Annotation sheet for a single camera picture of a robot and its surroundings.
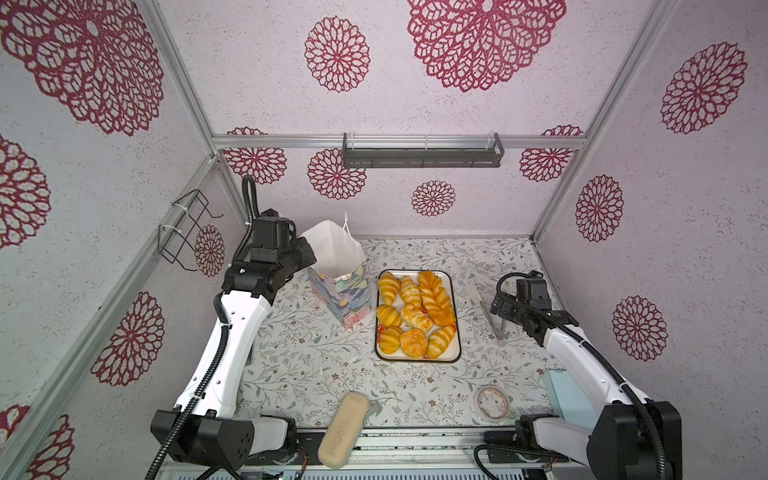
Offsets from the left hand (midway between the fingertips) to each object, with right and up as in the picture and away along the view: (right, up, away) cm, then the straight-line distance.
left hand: (305, 254), depth 75 cm
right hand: (+57, -13, +11) cm, 59 cm away
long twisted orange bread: (+38, -14, +24) cm, 47 cm away
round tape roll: (+50, -40, +6) cm, 65 cm away
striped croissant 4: (+22, -24, +13) cm, 35 cm away
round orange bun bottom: (+29, -26, +12) cm, 41 cm away
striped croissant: (+22, -10, +25) cm, 35 cm away
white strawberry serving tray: (+41, -29, +14) cm, 52 cm away
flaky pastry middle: (+30, -19, +18) cm, 40 cm away
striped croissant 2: (+29, -12, +25) cm, 40 cm away
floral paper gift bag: (+9, -6, +1) cm, 10 cm away
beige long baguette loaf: (+10, -43, -2) cm, 45 cm away
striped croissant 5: (+37, -25, +15) cm, 47 cm away
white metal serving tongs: (+56, -24, +17) cm, 63 cm away
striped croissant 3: (+21, -18, +18) cm, 33 cm away
